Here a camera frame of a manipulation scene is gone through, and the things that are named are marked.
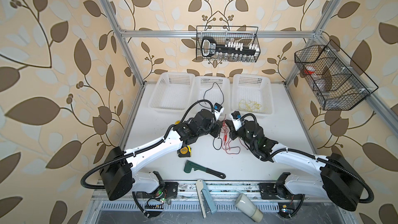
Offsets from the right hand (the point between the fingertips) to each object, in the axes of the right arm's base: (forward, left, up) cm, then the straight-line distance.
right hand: (227, 122), depth 81 cm
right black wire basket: (+9, -52, +19) cm, 56 cm away
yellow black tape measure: (-10, +23, -13) cm, 29 cm away
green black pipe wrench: (-17, +21, -15) cm, 31 cm away
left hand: (-3, +3, +5) cm, 7 cm away
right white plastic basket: (+34, -24, -16) cm, 44 cm away
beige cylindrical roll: (-35, -4, -12) cm, 38 cm away
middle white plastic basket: (+34, +3, -11) cm, 36 cm away
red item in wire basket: (+20, -45, +16) cm, 51 cm away
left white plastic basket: (+37, +35, -16) cm, 53 cm away
